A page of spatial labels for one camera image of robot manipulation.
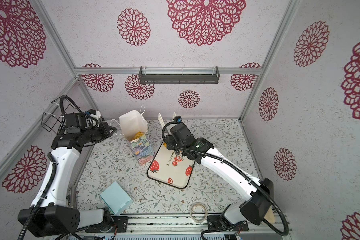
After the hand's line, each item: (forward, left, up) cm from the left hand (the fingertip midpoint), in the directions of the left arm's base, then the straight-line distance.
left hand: (116, 131), depth 75 cm
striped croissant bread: (+9, -6, -15) cm, 19 cm away
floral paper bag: (+19, -2, -20) cm, 27 cm away
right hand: (-3, -27, 0) cm, 27 cm away
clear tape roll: (-33, -37, -28) cm, 57 cm away
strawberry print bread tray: (-6, -25, -29) cm, 39 cm away
